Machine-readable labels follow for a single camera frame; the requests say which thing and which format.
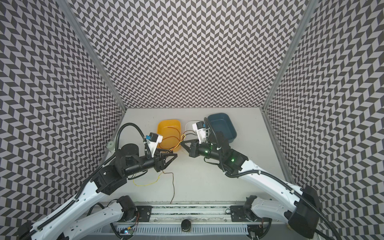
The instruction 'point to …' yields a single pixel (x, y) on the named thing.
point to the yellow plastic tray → (171, 130)
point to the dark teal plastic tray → (220, 122)
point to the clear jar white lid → (110, 146)
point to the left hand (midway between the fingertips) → (174, 155)
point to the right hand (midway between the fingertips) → (182, 142)
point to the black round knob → (186, 225)
